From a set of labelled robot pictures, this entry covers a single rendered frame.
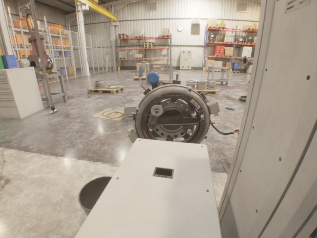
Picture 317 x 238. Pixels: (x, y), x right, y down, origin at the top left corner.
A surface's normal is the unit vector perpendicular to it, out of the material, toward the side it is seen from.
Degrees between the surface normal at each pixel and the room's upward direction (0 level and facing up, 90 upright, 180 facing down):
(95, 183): 87
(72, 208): 0
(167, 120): 90
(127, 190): 0
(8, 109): 90
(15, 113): 90
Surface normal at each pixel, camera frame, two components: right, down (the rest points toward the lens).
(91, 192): 0.85, 0.15
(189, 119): -0.02, 0.38
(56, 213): 0.00, -0.92
